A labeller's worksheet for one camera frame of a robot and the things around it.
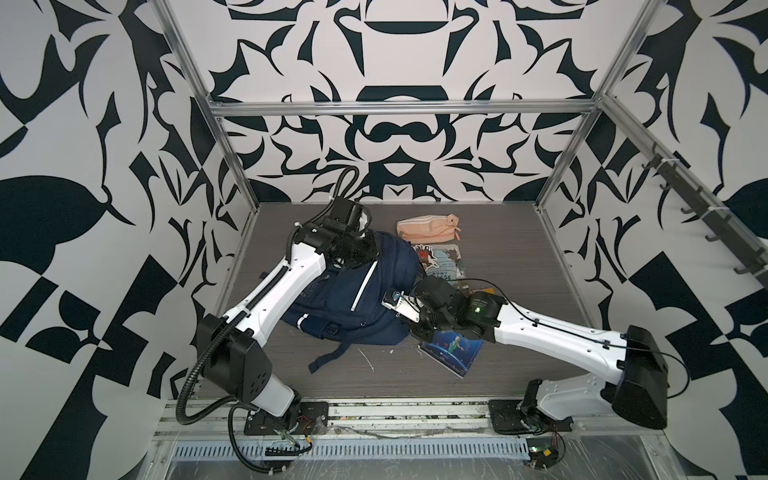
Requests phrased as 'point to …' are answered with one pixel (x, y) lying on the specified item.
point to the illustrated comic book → (441, 259)
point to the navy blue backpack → (344, 304)
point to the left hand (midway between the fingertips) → (386, 246)
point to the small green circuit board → (542, 451)
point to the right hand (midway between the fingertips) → (402, 315)
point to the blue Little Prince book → (453, 350)
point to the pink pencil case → (428, 229)
